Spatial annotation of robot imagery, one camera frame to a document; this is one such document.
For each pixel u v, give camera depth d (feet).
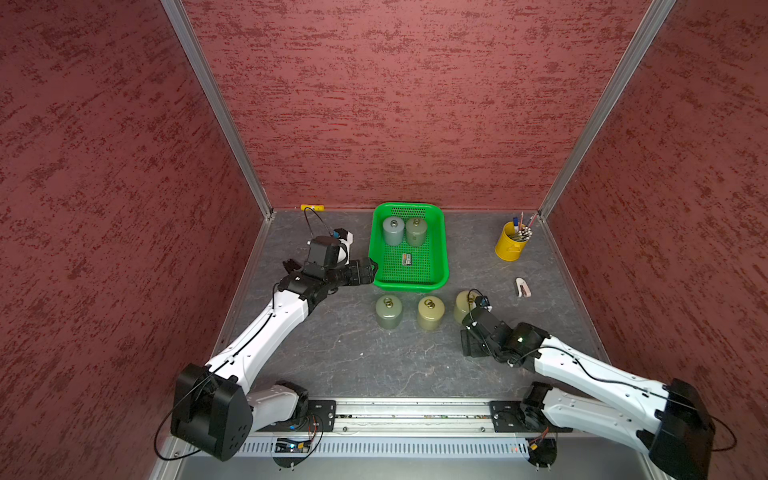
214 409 1.27
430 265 3.42
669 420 1.33
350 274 2.34
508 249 3.31
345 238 2.42
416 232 3.49
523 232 3.02
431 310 2.78
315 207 4.00
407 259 3.49
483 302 2.41
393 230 3.43
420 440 2.37
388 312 2.79
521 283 3.20
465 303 2.80
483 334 2.03
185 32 2.42
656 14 2.33
